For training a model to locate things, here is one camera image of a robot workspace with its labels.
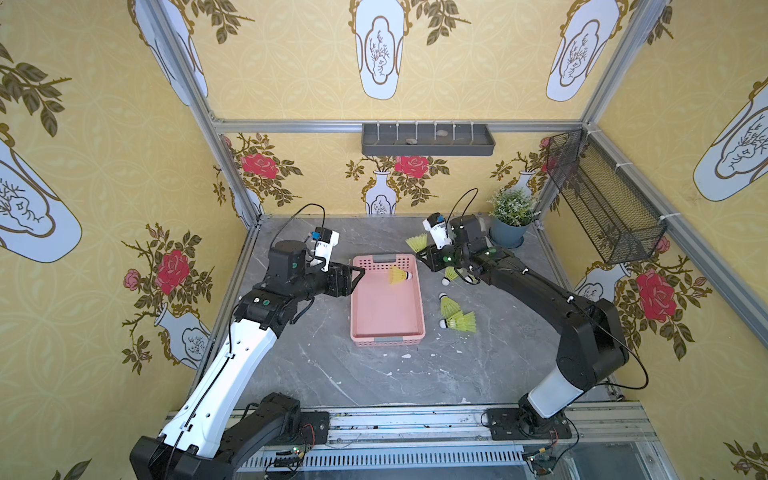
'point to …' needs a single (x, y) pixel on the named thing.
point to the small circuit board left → (287, 458)
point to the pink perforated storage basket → (385, 314)
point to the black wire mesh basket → (614, 213)
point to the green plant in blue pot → (513, 210)
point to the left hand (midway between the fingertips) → (357, 269)
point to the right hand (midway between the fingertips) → (418, 256)
